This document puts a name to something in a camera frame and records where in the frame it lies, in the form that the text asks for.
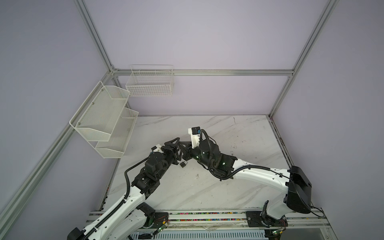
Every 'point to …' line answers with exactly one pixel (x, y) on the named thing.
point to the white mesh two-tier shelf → (103, 119)
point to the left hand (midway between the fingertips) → (182, 141)
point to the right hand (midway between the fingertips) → (176, 144)
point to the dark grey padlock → (183, 164)
